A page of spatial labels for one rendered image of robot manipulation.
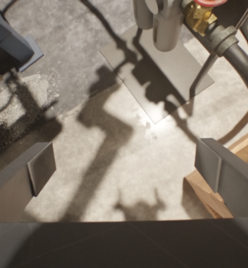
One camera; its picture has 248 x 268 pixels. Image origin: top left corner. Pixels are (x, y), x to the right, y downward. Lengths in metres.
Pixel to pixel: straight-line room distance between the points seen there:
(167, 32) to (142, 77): 0.34
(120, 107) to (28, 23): 0.64
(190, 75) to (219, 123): 0.23
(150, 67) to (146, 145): 0.33
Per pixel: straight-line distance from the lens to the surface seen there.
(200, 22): 0.43
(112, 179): 0.81
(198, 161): 0.17
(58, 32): 1.06
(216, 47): 0.42
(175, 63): 0.87
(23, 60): 1.06
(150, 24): 0.64
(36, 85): 0.99
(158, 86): 0.83
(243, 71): 0.41
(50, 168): 0.17
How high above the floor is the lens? 0.79
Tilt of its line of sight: 80 degrees down
